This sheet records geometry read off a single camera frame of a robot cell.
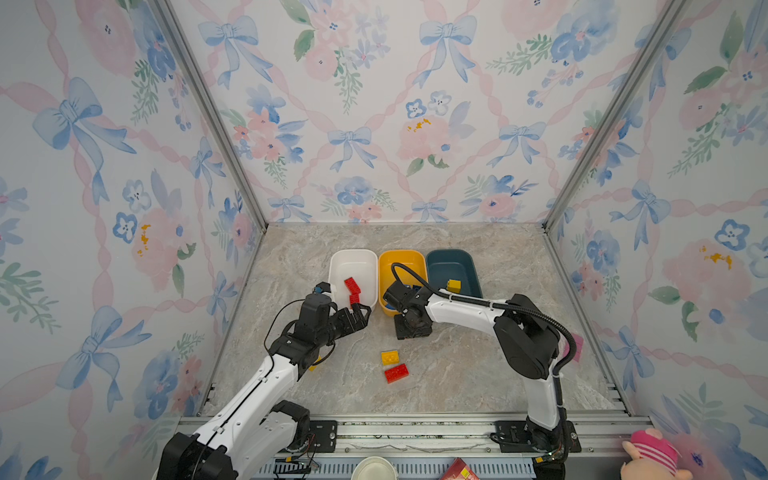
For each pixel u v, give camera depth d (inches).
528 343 19.8
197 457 15.5
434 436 29.8
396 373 32.7
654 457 26.1
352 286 39.5
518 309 20.6
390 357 34.2
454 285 39.5
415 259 40.9
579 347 34.6
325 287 29.6
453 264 42.3
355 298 38.4
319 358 25.9
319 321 24.3
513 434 29.0
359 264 42.9
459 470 26.1
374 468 28.2
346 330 28.2
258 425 18.6
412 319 27.1
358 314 28.8
